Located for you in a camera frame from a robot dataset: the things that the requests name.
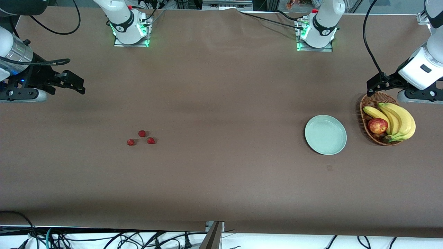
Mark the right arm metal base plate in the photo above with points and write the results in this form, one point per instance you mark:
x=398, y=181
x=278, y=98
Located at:
x=119, y=43

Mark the brown table cover cloth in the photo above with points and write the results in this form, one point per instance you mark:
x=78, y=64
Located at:
x=221, y=173

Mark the brown wicker basket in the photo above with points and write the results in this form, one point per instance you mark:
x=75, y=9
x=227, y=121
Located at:
x=371, y=102

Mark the metal table frame beam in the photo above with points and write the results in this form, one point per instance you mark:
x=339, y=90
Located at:
x=213, y=238

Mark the red strawberry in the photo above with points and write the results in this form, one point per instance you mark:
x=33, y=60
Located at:
x=130, y=141
x=142, y=133
x=151, y=140

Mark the light green round plate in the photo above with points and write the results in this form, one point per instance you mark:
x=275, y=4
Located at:
x=325, y=135

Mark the small yellow banana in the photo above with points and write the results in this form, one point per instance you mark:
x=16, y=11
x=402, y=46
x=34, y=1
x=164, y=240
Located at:
x=373, y=112

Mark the red apple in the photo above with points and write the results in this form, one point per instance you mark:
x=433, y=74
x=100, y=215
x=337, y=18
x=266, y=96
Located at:
x=377, y=126

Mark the aluminium corner post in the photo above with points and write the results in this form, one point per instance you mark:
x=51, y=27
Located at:
x=423, y=18

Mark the large yellow banana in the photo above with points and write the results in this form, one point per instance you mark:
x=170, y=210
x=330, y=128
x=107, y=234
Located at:
x=408, y=122

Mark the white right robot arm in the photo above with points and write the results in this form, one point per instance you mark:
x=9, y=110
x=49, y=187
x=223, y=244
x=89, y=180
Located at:
x=121, y=14

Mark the orange background object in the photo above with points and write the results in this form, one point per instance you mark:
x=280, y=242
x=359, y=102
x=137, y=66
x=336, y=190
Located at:
x=292, y=4

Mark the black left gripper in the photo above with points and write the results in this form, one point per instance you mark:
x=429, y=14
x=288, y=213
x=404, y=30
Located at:
x=390, y=80

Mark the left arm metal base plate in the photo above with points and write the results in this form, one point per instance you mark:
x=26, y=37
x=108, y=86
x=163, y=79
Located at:
x=325, y=49

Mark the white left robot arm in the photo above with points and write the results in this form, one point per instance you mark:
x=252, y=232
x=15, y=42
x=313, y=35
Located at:
x=328, y=14

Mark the silver aluminium frame profile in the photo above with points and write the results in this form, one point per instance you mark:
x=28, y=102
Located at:
x=226, y=5

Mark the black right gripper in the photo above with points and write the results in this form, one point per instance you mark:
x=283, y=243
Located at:
x=38, y=75

